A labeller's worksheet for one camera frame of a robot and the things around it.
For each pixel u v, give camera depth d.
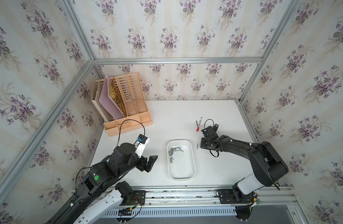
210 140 0.71
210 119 0.78
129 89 1.03
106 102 0.83
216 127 0.99
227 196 0.73
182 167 0.84
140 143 0.55
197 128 1.02
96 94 0.82
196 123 1.04
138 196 0.73
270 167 0.45
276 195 0.75
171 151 0.90
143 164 0.56
